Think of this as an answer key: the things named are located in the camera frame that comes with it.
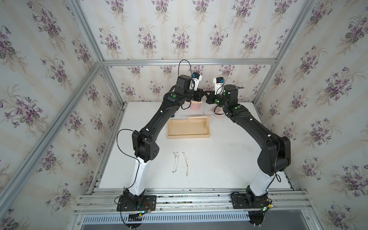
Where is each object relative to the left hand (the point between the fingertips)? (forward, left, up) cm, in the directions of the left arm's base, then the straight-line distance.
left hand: (206, 93), depth 80 cm
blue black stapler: (+10, +21, -32) cm, 40 cm away
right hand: (+2, -1, -1) cm, 3 cm away
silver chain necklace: (-23, +17, -33) cm, 44 cm away
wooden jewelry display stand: (-1, +7, -33) cm, 34 cm away
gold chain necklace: (-25, +11, -33) cm, 43 cm away
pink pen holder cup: (+21, +3, -31) cm, 37 cm away
